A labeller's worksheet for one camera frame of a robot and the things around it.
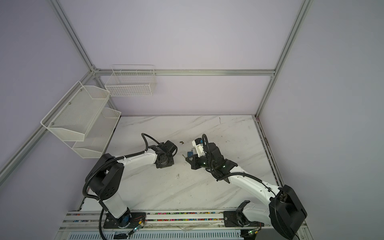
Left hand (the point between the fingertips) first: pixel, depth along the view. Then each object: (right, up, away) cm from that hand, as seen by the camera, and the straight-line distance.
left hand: (168, 163), depth 91 cm
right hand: (+12, +6, -15) cm, 20 cm away
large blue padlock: (+13, +5, +7) cm, 15 cm away
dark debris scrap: (+7, +12, +13) cm, 19 cm away
